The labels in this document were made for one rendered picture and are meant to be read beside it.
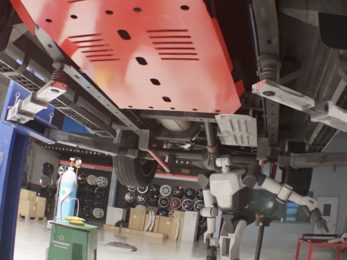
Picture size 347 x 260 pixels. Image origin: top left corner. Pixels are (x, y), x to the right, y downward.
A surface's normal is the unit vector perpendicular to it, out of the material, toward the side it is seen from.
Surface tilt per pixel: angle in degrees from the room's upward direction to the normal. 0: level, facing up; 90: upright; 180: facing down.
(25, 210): 90
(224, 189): 112
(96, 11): 178
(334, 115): 90
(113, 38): 177
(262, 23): 167
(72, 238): 90
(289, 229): 90
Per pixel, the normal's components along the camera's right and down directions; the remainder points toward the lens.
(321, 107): 0.41, -0.16
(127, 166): -0.22, 0.39
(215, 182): -0.70, 0.11
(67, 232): 0.07, -0.22
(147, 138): -0.25, -0.06
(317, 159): -0.60, -0.26
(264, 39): -0.17, 0.90
